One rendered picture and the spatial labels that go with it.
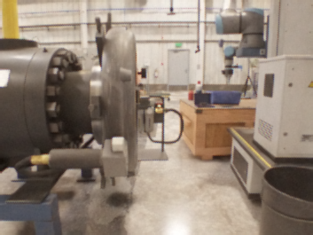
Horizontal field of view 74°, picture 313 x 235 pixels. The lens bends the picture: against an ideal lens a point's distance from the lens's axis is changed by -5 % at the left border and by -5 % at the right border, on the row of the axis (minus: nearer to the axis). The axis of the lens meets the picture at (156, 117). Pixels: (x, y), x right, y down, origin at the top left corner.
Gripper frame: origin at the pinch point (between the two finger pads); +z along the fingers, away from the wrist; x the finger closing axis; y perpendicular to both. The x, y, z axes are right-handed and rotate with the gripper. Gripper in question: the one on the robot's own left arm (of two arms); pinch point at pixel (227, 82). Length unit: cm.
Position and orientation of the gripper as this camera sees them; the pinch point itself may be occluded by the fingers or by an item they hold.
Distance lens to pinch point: 220.6
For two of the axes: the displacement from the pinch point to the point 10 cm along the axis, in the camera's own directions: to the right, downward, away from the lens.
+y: -10.0, 0.1, -0.7
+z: 0.0, 9.8, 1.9
